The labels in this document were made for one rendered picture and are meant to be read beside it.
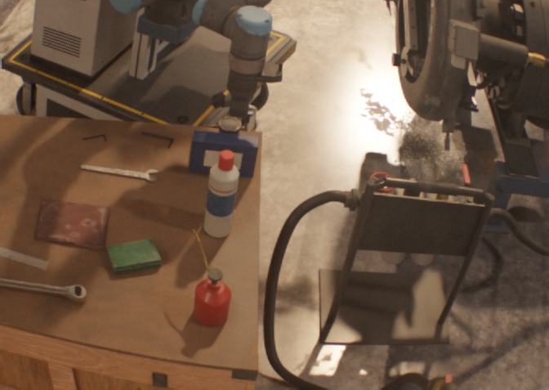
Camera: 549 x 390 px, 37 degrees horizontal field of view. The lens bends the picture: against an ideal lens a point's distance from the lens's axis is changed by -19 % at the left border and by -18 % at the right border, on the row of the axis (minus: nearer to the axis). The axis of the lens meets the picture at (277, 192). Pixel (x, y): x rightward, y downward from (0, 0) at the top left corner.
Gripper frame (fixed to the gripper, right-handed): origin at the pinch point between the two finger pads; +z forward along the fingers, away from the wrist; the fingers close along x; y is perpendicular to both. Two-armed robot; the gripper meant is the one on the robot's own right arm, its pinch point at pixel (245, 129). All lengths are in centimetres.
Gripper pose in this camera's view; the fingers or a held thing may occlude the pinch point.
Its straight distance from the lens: 245.1
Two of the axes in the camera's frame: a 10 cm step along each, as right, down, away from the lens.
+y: -9.9, -1.0, -0.9
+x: 0.0, 6.8, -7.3
